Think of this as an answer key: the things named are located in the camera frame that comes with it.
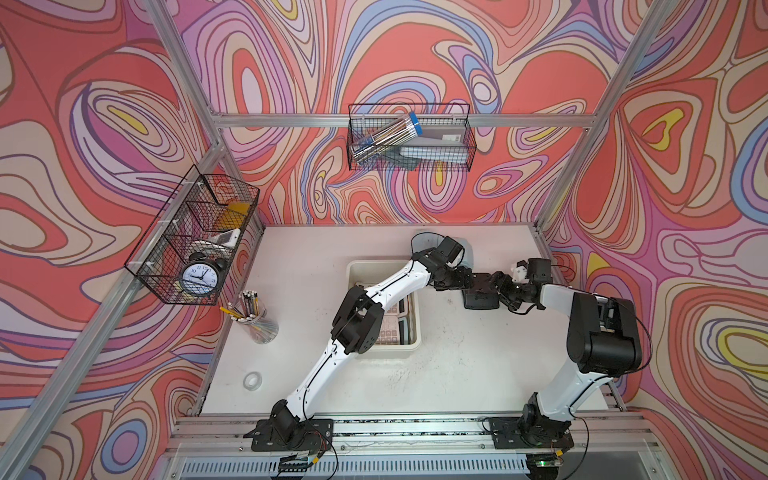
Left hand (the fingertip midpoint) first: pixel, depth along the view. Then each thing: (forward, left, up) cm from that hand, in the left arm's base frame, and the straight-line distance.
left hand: (470, 285), depth 94 cm
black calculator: (0, -5, -5) cm, 8 cm away
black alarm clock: (-13, +69, +23) cm, 74 cm away
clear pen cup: (-11, +66, +4) cm, 67 cm away
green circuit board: (-45, +49, -12) cm, 68 cm away
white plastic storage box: (-12, +23, -4) cm, 26 cm away
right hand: (0, -8, -5) cm, 9 cm away
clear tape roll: (-27, +64, -8) cm, 70 cm away
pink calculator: (-14, +26, -4) cm, 30 cm away
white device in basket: (-3, +66, +25) cm, 70 cm away
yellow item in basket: (+5, +68, +25) cm, 72 cm away
